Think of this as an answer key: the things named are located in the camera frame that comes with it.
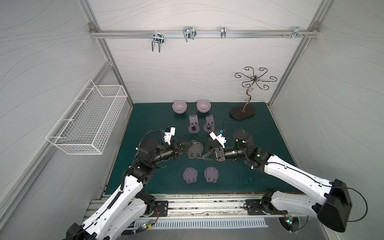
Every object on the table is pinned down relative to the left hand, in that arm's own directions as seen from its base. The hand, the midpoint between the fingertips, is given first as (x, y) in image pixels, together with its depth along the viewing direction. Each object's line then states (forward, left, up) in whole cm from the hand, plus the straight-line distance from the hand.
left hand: (193, 146), depth 64 cm
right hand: (-4, -4, -4) cm, 7 cm away
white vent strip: (-25, -6, -29) cm, 39 cm away
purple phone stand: (+32, +1, -29) cm, 43 cm away
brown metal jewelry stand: (+46, -41, -27) cm, 67 cm away
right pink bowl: (+51, -6, -26) cm, 58 cm away
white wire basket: (+8, +51, +2) cm, 51 cm away
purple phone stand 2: (+30, -10, -25) cm, 40 cm away
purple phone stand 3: (-2, +2, -29) cm, 29 cm away
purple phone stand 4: (-2, -10, -29) cm, 31 cm away
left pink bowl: (+48, +13, -25) cm, 56 cm away
